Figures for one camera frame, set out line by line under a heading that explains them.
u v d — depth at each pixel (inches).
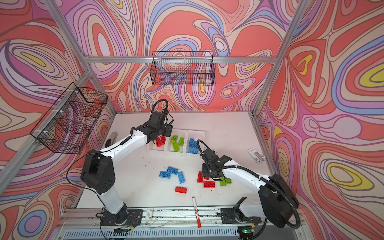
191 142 39.4
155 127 26.8
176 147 38.5
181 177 33.9
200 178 33.9
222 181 33.3
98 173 18.2
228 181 33.1
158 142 38.8
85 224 28.5
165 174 34.0
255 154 37.4
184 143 36.8
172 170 34.7
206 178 33.6
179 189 31.6
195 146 39.0
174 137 39.7
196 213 29.3
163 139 37.6
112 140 39.0
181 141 40.0
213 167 23.8
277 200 16.4
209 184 32.4
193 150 37.7
